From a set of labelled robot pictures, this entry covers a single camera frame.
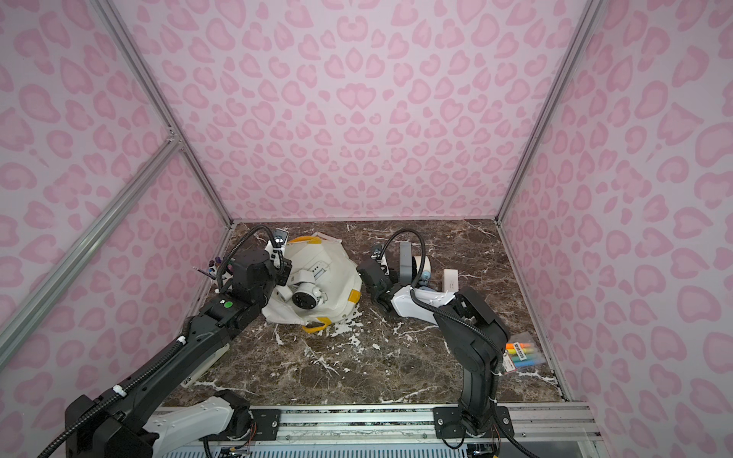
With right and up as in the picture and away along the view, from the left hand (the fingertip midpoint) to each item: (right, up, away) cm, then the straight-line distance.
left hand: (278, 248), depth 77 cm
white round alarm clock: (+4, -15, +13) cm, 21 cm away
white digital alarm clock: (+6, -7, +24) cm, 26 cm away
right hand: (+28, -7, +19) cm, 35 cm away
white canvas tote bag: (+15, -13, +18) cm, 27 cm away
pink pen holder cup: (-20, -8, +13) cm, 25 cm away
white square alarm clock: (+51, -11, +18) cm, 55 cm away
